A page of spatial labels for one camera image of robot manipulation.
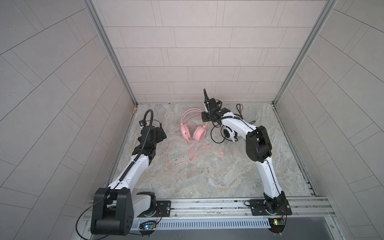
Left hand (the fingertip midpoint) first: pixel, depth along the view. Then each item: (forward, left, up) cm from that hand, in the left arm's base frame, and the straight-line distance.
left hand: (159, 128), depth 86 cm
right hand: (+15, -26, -6) cm, 30 cm away
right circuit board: (-44, -60, -12) cm, 76 cm away
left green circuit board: (-46, -1, -9) cm, 47 cm away
